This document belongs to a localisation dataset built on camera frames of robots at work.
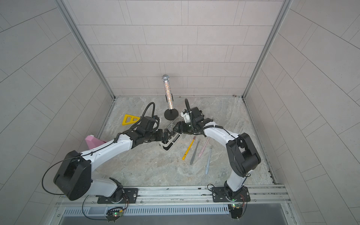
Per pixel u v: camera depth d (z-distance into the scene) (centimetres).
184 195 72
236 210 68
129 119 102
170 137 81
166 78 87
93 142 72
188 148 89
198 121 69
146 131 65
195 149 88
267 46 86
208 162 83
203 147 89
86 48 87
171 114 105
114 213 65
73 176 41
